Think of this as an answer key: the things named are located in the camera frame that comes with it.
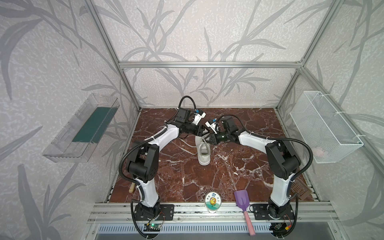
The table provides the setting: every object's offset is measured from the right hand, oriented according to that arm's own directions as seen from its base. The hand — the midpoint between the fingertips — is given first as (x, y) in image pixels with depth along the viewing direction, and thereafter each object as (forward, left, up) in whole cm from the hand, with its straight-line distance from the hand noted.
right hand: (204, 135), depth 89 cm
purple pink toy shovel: (-33, -19, -11) cm, 39 cm away
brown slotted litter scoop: (-27, -52, -13) cm, 60 cm away
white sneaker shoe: (-6, +1, -7) cm, 9 cm away
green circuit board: (-44, +26, -12) cm, 53 cm away
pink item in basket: (-15, -56, +8) cm, 59 cm away
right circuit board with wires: (-45, -38, -16) cm, 61 cm away
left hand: (+4, -2, +5) cm, 7 cm away
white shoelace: (0, +11, -12) cm, 16 cm away
